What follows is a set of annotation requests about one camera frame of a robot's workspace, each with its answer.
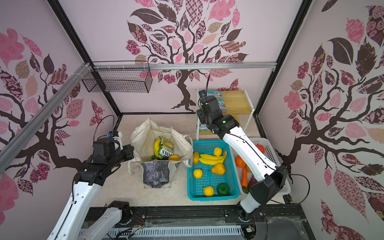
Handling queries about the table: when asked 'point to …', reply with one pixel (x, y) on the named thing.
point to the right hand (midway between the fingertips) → (208, 106)
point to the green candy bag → (165, 143)
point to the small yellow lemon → (198, 173)
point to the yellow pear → (219, 169)
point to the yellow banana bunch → (156, 146)
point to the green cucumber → (245, 189)
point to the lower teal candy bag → (203, 127)
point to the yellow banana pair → (212, 160)
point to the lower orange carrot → (244, 182)
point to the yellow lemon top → (217, 151)
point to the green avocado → (222, 189)
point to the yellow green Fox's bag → (165, 151)
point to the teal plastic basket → (212, 175)
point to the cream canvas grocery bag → (157, 174)
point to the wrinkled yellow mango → (196, 157)
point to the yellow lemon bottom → (209, 191)
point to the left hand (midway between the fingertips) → (133, 150)
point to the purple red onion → (253, 181)
